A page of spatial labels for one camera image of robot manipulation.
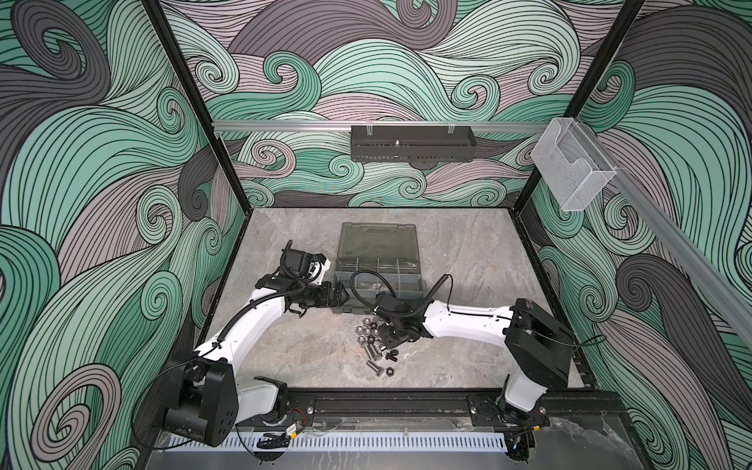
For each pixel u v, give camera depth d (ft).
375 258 3.29
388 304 2.19
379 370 2.59
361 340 2.80
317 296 2.38
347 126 3.07
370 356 2.67
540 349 1.45
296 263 2.16
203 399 1.29
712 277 1.75
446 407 2.45
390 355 2.67
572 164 2.60
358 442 2.29
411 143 3.03
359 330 2.85
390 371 2.61
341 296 2.57
